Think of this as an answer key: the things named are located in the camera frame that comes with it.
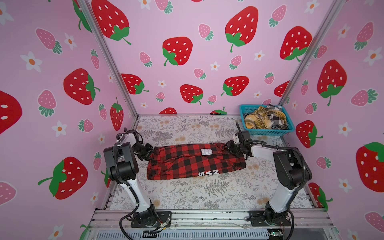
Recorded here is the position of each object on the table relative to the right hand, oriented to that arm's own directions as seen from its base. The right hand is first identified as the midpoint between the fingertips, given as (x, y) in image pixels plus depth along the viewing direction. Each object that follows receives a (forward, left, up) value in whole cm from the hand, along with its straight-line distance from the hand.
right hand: (223, 147), depth 97 cm
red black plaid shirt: (-12, +24, -2) cm, 27 cm away
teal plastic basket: (+16, -41, +2) cm, 44 cm away
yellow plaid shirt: (+23, -25, +6) cm, 34 cm away
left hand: (-10, +43, 0) cm, 45 cm away
